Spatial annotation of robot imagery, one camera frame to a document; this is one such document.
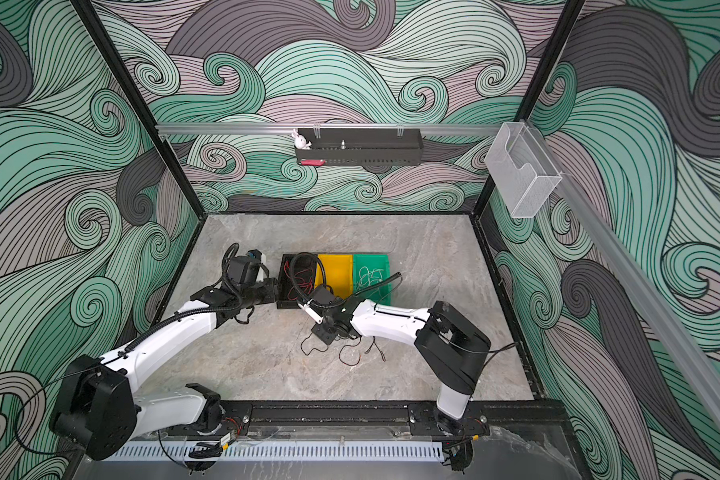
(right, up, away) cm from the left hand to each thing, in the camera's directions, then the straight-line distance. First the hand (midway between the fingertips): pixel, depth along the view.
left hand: (276, 284), depth 86 cm
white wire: (+27, +1, +11) cm, 30 cm away
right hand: (+14, -12, +1) cm, 18 cm away
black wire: (+29, -18, 0) cm, 34 cm away
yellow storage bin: (+17, +2, +15) cm, 23 cm away
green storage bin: (+32, -5, +10) cm, 34 cm away
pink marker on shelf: (+10, +37, +4) cm, 39 cm away
